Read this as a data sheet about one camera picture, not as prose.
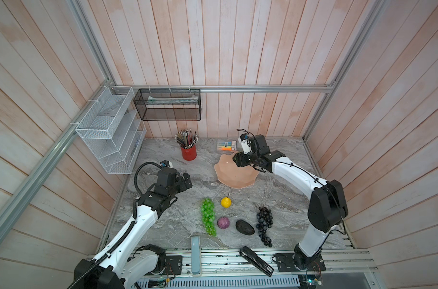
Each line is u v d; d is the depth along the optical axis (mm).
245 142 792
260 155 686
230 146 1144
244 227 797
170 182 620
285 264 730
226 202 879
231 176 1004
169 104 1038
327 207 466
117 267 400
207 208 844
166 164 703
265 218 820
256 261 716
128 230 454
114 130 718
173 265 733
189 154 1048
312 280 709
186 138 1006
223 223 808
